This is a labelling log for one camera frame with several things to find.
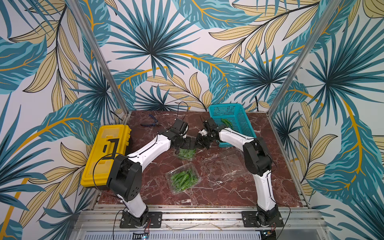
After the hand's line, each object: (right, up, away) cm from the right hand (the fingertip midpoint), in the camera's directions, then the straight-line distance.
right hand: (192, 145), depth 94 cm
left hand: (-2, +1, -7) cm, 8 cm away
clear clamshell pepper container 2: (-5, -17, -11) cm, 21 cm away
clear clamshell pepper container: (-4, -5, 0) cm, 6 cm away
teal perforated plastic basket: (+32, +20, +23) cm, 44 cm away
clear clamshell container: (+19, -13, -7) cm, 24 cm away
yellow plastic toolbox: (-44, +4, -12) cm, 46 cm away
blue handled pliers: (-27, +14, +16) cm, 35 cm away
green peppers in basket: (+26, +15, +18) cm, 35 cm away
